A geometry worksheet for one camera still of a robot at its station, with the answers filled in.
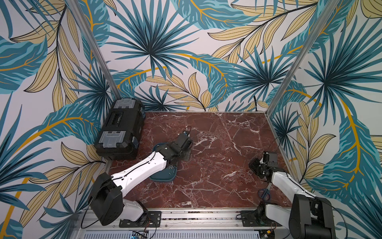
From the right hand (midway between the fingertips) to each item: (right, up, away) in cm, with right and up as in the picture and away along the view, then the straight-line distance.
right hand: (250, 163), depth 91 cm
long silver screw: (-10, +2, +4) cm, 11 cm away
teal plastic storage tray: (-49, -5, -3) cm, 49 cm away
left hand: (-40, +8, -9) cm, 41 cm away
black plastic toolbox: (-77, +16, -7) cm, 79 cm away
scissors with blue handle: (+4, -14, -9) cm, 17 cm away
